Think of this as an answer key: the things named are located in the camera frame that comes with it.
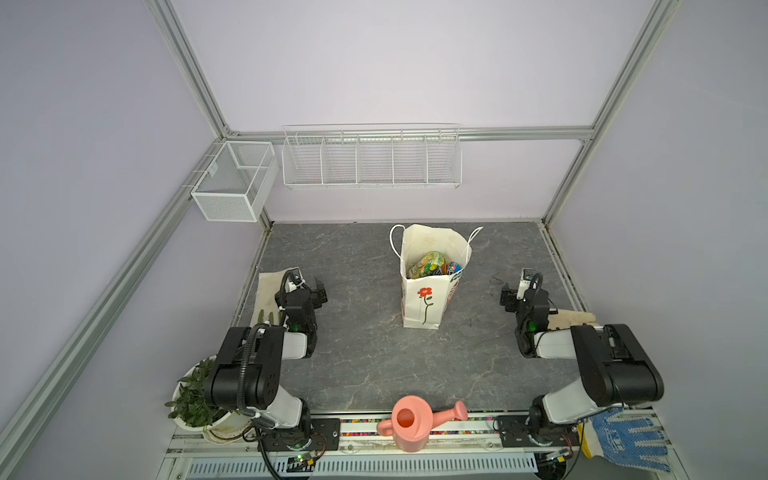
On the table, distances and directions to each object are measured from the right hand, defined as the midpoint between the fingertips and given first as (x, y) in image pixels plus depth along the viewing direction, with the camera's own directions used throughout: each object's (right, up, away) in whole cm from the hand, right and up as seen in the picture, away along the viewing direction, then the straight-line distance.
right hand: (525, 287), depth 93 cm
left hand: (-70, +1, 0) cm, 70 cm away
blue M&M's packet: (-25, +7, -11) cm, 28 cm away
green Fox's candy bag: (-31, +8, -10) cm, 33 cm away
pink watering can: (-37, -27, -26) cm, 53 cm away
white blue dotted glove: (+14, -35, -19) cm, 43 cm away
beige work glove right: (+14, -10, +1) cm, 17 cm away
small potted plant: (-84, -21, -31) cm, 92 cm away
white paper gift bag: (-33, -2, -12) cm, 35 cm away
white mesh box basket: (-95, +35, +8) cm, 101 cm away
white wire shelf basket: (-49, +44, +7) cm, 66 cm away
